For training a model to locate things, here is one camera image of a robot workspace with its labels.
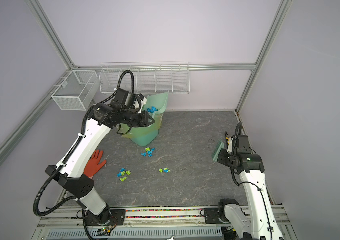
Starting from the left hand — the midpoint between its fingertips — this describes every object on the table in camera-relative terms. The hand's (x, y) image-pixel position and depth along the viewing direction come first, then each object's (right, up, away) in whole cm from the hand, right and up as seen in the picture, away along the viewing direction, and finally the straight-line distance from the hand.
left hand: (152, 123), depth 69 cm
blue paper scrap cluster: (-1, +7, +6) cm, 9 cm away
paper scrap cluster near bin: (-7, -18, +27) cm, 33 cm away
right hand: (+35, -17, +5) cm, 39 cm away
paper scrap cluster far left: (-21, -29, +18) cm, 40 cm away
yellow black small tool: (+35, -9, 0) cm, 36 cm away
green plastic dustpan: (+2, +12, +8) cm, 14 cm away
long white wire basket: (-6, +30, +27) cm, 41 cm away
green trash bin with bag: (-8, -8, +21) cm, 24 cm away
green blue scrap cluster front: (+4, -28, +20) cm, 35 cm away
